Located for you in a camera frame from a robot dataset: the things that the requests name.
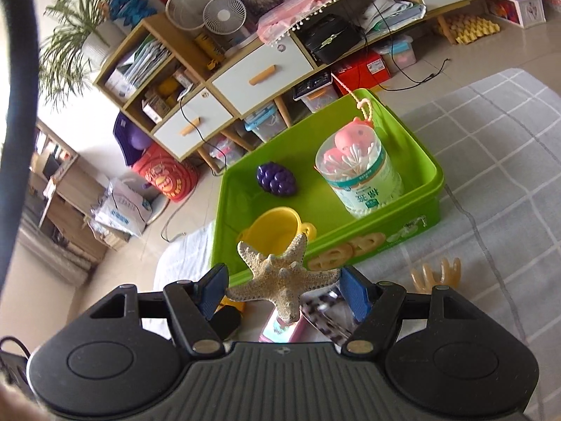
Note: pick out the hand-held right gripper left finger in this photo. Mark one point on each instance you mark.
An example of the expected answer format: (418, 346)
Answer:
(214, 289)

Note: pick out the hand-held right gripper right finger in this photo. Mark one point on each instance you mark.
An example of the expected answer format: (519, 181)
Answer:
(355, 294)

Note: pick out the patterned hair claw clip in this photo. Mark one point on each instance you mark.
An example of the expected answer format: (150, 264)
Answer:
(326, 318)

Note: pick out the beige dried starfish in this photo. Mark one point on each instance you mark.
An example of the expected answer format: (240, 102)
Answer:
(285, 280)

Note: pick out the amber hand-shaped toy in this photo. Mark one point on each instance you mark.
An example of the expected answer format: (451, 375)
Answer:
(427, 278)

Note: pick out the yellow plastic funnel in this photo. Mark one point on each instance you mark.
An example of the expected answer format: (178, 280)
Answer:
(276, 228)

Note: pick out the green plastic storage box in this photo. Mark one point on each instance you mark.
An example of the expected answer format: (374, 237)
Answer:
(315, 201)

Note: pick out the clear cotton swab jar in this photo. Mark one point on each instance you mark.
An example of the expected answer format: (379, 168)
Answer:
(368, 188)

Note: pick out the purple toy grapes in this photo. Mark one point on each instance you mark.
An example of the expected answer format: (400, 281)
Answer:
(276, 178)

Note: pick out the pink card box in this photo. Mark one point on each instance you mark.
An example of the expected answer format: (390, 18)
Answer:
(280, 331)

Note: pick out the white shopping bag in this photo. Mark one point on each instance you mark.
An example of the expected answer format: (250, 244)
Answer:
(122, 212)

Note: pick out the red printed bucket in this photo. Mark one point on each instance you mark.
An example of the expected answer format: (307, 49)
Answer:
(164, 175)

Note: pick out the clear plastic box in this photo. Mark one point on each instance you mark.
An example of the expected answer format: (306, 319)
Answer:
(225, 151)

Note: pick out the clear box with blue lid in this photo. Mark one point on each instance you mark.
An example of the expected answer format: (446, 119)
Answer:
(265, 125)

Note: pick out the wooden desk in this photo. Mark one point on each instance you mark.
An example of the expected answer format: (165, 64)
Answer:
(61, 184)

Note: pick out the small cardboard box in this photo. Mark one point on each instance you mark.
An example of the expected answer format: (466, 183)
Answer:
(155, 107)

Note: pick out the wooden low cabinet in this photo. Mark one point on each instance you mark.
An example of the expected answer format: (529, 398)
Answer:
(202, 82)

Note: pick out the black electronic device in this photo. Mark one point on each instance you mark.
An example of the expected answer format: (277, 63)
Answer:
(313, 85)

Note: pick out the red cardboard box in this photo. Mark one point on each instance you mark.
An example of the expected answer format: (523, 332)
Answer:
(363, 68)

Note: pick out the white carton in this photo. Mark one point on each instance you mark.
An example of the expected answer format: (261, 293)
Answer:
(118, 83)

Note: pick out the yellow toy truck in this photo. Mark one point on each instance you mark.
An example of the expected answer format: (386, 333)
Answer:
(209, 50)

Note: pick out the stack of magazines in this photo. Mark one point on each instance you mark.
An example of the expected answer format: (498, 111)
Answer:
(149, 59)

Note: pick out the clear box with pink contents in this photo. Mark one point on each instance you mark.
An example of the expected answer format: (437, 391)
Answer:
(401, 55)

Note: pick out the black bag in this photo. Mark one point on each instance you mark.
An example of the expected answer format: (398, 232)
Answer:
(333, 39)

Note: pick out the white desk fan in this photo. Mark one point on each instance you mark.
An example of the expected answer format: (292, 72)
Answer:
(223, 13)

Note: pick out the pile of papers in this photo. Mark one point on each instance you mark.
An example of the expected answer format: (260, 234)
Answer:
(390, 8)

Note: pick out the potted green plant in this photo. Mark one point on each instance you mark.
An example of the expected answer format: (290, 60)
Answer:
(74, 35)

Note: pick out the yellow egg tray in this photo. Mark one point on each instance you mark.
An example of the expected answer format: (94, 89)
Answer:
(473, 28)

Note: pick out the pink fringed cloth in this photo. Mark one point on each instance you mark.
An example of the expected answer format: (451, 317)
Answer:
(298, 6)

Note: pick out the white crate with toys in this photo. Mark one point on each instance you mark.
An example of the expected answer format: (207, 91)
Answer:
(532, 8)

